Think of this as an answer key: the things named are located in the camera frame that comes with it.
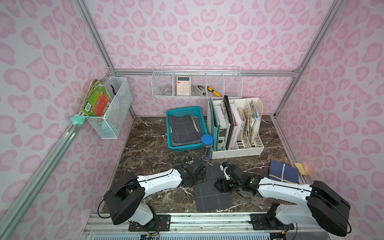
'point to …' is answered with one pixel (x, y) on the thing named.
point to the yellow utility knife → (213, 91)
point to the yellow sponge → (301, 168)
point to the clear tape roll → (166, 92)
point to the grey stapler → (198, 91)
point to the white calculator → (183, 86)
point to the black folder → (231, 120)
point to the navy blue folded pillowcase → (283, 172)
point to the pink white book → (237, 125)
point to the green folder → (216, 127)
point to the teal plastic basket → (175, 111)
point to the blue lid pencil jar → (207, 141)
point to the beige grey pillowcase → (196, 121)
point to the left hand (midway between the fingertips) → (200, 176)
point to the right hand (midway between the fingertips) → (218, 184)
